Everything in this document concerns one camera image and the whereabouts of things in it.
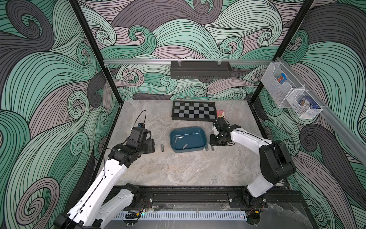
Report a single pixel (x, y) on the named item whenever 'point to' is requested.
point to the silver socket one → (162, 148)
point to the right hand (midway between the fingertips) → (214, 142)
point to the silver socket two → (212, 148)
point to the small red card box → (220, 113)
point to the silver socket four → (185, 146)
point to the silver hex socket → (207, 147)
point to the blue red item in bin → (281, 79)
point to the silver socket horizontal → (180, 137)
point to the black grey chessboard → (194, 110)
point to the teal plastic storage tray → (195, 137)
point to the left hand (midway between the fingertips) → (149, 142)
